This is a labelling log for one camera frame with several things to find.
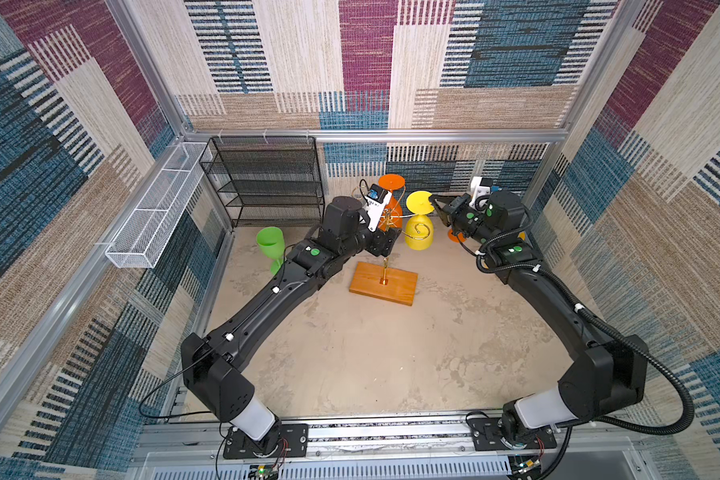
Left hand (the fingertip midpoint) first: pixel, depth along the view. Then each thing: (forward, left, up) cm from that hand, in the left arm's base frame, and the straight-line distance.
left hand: (389, 218), depth 72 cm
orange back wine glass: (+5, -2, -5) cm, 7 cm away
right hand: (+4, -10, +2) cm, 11 cm away
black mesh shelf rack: (+38, +40, -18) cm, 58 cm away
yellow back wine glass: (-1, -8, -3) cm, 8 cm away
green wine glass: (+10, +34, -20) cm, 41 cm away
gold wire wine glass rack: (+4, -1, -34) cm, 35 cm away
